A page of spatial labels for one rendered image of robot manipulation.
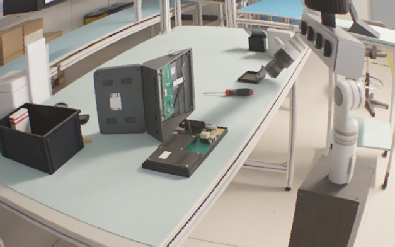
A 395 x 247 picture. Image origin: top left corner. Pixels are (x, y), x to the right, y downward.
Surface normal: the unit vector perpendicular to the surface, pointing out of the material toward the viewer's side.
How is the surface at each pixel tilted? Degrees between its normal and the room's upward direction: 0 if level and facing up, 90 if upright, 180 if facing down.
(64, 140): 90
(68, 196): 0
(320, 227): 90
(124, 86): 90
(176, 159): 0
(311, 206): 90
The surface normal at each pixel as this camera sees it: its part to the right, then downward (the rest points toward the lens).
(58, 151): 0.92, 0.12
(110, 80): -0.02, 0.41
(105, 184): -0.05, -0.91
